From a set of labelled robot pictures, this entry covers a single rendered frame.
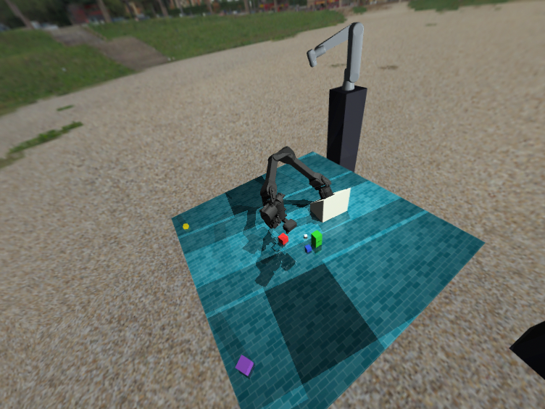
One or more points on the purple block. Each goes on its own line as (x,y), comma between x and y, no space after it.
(244,365)

